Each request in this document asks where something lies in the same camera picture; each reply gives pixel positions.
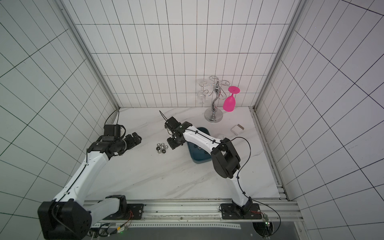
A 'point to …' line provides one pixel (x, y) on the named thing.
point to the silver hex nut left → (162, 145)
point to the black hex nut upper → (158, 148)
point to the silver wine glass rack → (214, 114)
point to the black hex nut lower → (163, 151)
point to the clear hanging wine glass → (201, 94)
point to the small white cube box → (237, 129)
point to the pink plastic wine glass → (229, 104)
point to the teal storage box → (199, 155)
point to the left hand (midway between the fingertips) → (134, 144)
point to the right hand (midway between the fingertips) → (169, 144)
